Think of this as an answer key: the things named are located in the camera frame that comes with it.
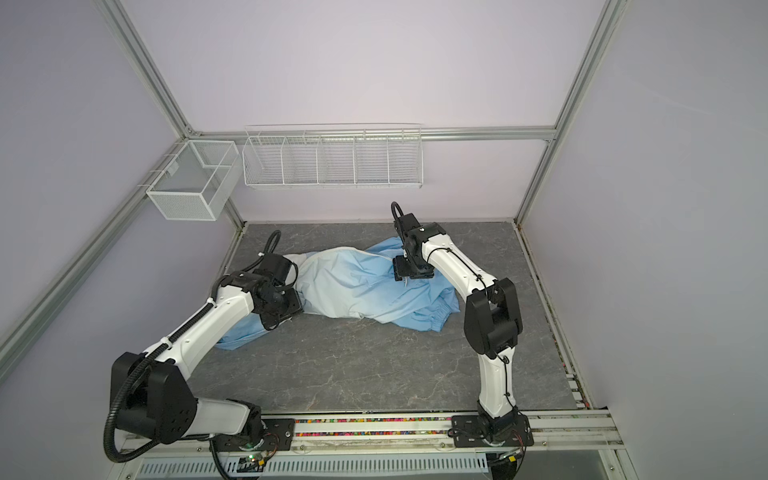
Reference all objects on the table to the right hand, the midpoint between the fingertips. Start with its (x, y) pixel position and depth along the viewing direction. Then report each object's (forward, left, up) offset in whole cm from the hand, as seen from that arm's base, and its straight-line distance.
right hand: (410, 276), depth 91 cm
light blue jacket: (0, +14, -4) cm, 14 cm away
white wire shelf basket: (+39, +8, +17) cm, 44 cm away
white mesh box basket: (+23, +69, +17) cm, 75 cm away
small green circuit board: (-46, +40, -13) cm, 62 cm away
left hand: (-13, +33, 0) cm, 35 cm away
